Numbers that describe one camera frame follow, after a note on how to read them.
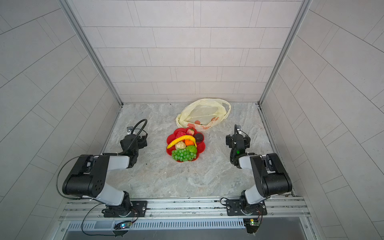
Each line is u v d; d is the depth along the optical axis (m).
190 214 0.71
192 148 0.85
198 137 0.91
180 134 0.91
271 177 0.44
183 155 0.81
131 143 0.67
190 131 0.94
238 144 0.70
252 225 0.68
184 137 0.89
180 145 0.86
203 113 1.11
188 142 0.89
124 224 0.65
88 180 0.44
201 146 0.89
